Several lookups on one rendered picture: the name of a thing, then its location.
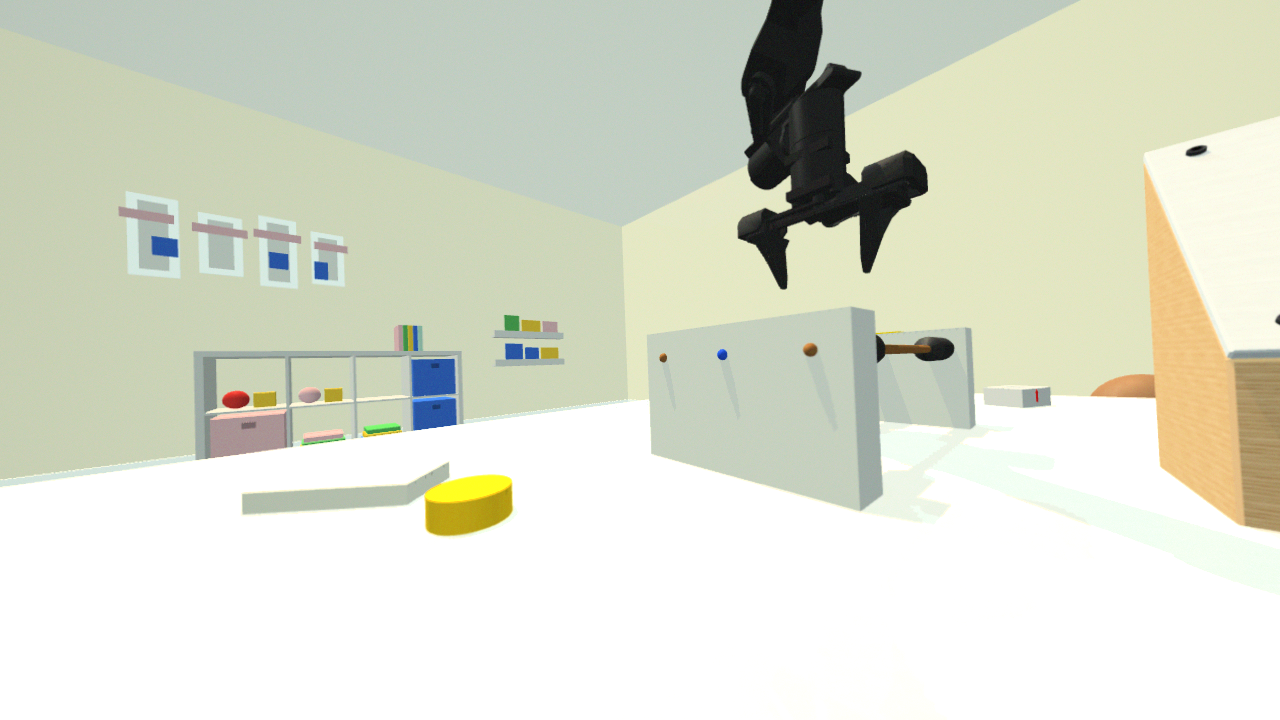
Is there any white rectangular block with red arrow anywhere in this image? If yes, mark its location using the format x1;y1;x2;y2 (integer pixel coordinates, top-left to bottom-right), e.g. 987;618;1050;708
984;386;1051;407

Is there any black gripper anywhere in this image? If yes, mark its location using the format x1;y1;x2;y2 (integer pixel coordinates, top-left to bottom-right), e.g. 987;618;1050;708
737;131;928;290

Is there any yellow short cylinder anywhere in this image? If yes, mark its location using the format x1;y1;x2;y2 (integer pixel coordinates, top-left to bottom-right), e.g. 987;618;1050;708
424;474;513;536

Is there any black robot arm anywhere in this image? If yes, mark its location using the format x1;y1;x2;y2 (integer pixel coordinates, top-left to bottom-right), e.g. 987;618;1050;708
741;0;861;190

